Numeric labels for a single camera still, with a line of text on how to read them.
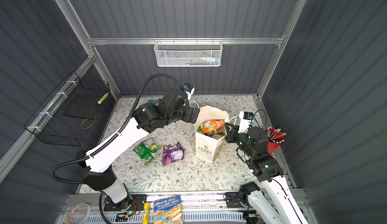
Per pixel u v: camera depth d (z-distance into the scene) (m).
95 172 0.42
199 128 0.88
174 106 0.48
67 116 0.73
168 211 0.69
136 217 0.70
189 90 0.56
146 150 0.86
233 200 0.74
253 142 0.48
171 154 0.85
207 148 0.75
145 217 0.68
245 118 0.58
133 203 0.72
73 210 0.71
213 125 0.81
